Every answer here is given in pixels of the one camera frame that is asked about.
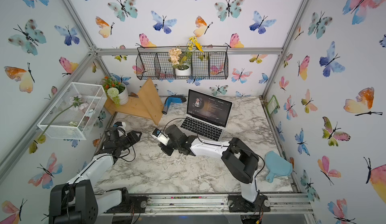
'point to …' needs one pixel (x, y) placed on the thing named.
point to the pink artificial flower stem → (76, 101)
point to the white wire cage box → (74, 114)
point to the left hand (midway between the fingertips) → (140, 132)
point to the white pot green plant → (116, 91)
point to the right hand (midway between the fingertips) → (161, 142)
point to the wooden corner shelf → (148, 103)
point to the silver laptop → (207, 116)
